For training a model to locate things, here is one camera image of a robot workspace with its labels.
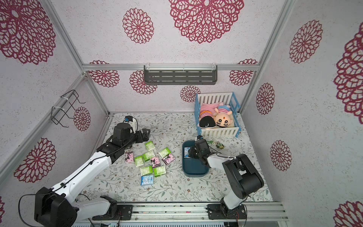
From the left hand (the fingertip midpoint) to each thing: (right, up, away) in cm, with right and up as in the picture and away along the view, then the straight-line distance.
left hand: (143, 131), depth 81 cm
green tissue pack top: (0, -10, +16) cm, 19 cm away
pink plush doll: (+41, +13, +22) cm, 49 cm away
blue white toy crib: (+59, +25, +28) cm, 70 cm away
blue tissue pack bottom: (+1, -28, +2) cm, 28 cm away
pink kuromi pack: (+5, -20, +9) cm, 22 cm away
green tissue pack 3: (0, -24, +4) cm, 24 cm away
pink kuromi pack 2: (+13, -18, +10) cm, 25 cm away
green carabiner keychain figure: (+49, -10, +18) cm, 53 cm away
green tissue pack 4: (+8, -24, +6) cm, 26 cm away
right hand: (+29, -14, +14) cm, 35 cm away
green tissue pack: (+11, -15, +13) cm, 22 cm away
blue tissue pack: (+25, -14, +13) cm, 32 cm away
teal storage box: (+29, -23, +8) cm, 38 cm away
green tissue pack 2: (-5, -19, +9) cm, 21 cm away
